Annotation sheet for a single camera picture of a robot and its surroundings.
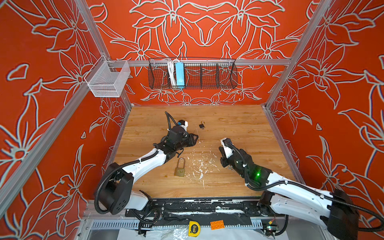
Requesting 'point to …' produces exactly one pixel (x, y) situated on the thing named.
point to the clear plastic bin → (107, 79)
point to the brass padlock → (180, 172)
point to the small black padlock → (202, 125)
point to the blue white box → (180, 75)
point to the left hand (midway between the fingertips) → (197, 135)
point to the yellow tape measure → (194, 229)
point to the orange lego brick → (217, 225)
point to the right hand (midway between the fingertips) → (217, 147)
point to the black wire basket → (204, 73)
